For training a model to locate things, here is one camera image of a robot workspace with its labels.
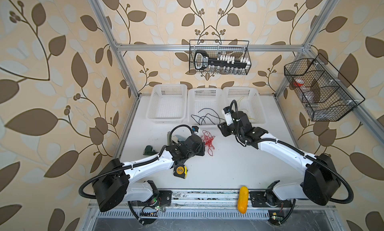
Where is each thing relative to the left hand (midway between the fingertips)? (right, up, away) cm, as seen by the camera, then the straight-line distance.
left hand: (206, 144), depth 81 cm
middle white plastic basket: (+1, +21, +34) cm, 40 cm away
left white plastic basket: (-29, +24, +36) cm, 52 cm away
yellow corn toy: (+17, -24, -10) cm, 31 cm away
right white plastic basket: (+35, +26, +33) cm, 55 cm away
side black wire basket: (+59, +27, -8) cm, 65 cm away
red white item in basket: (+51, +34, 0) cm, 61 cm away
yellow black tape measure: (-14, -14, 0) cm, 20 cm away
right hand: (+9, +10, +3) cm, 14 cm away
